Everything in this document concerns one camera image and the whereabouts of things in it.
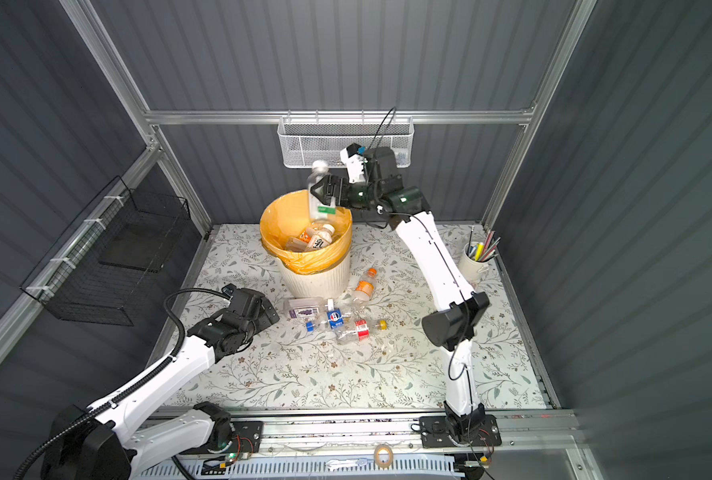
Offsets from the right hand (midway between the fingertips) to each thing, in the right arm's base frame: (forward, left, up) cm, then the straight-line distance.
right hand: (326, 194), depth 72 cm
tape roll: (-50, -11, -39) cm, 64 cm away
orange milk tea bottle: (+4, +4, -18) cm, 19 cm away
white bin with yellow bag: (-10, +4, -12) cm, 16 cm away
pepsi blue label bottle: (-15, 0, -34) cm, 37 cm away
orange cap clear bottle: (-5, -9, -35) cm, 37 cm away
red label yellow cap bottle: (-20, -8, -35) cm, 41 cm away
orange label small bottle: (+7, +13, -26) cm, 30 cm away
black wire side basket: (-15, +55, -10) cm, 58 cm away
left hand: (-18, +21, -29) cm, 40 cm away
